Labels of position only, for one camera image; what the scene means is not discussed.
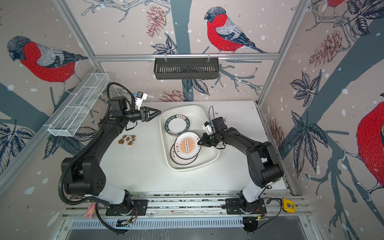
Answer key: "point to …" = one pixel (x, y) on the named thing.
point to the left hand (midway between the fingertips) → (157, 112)
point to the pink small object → (90, 211)
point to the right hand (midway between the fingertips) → (198, 144)
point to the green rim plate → (176, 124)
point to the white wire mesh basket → (77, 109)
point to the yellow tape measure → (288, 206)
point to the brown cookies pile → (128, 138)
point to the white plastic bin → (197, 117)
